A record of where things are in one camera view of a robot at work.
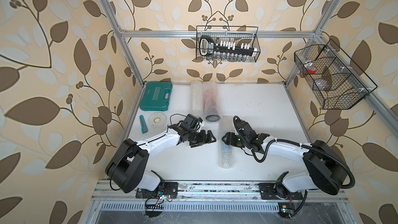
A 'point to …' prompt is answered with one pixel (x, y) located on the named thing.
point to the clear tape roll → (157, 120)
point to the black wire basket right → (337, 82)
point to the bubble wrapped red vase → (212, 110)
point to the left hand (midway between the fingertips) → (208, 140)
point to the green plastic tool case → (156, 96)
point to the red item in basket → (311, 69)
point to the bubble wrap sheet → (227, 153)
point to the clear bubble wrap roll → (197, 99)
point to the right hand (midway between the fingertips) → (225, 139)
